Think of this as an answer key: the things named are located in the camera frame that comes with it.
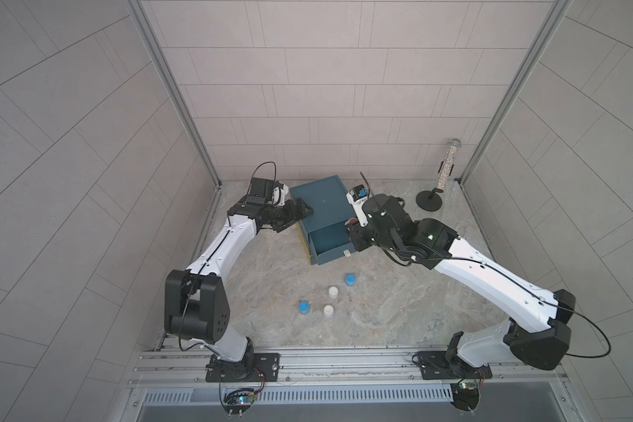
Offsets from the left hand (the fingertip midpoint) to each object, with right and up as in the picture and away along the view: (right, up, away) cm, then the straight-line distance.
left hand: (308, 212), depth 84 cm
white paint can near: (+6, -30, -5) cm, 31 cm away
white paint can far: (+8, -26, -1) cm, 27 cm away
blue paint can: (+14, -23, +2) cm, 26 cm away
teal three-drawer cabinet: (+5, -5, -8) cm, 11 cm away
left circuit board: (-16, -46, -20) cm, 52 cm away
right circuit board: (+43, -48, -15) cm, 66 cm away
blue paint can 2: (-1, -29, -4) cm, 30 cm away
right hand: (+12, -3, -15) cm, 19 cm away
